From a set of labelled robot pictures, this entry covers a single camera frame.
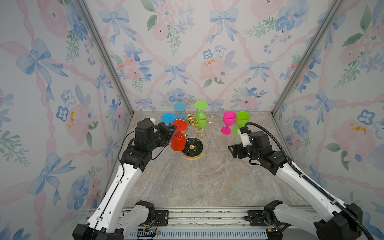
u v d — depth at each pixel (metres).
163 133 0.61
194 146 0.98
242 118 0.97
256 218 0.73
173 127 0.69
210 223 0.74
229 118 0.98
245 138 0.70
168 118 0.76
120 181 0.44
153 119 0.67
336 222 0.37
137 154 0.49
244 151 0.69
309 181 0.46
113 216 0.39
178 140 0.75
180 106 0.82
